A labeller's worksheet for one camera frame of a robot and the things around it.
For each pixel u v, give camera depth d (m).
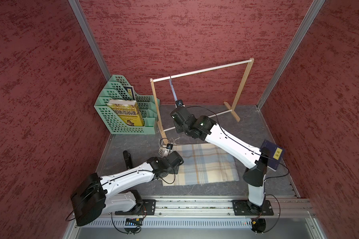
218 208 0.76
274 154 0.93
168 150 0.74
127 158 0.88
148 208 0.74
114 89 0.94
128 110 0.87
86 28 0.78
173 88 0.77
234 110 1.15
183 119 0.54
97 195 0.40
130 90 1.10
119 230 0.68
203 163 0.88
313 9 0.71
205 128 0.50
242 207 0.74
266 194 0.64
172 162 0.62
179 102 0.63
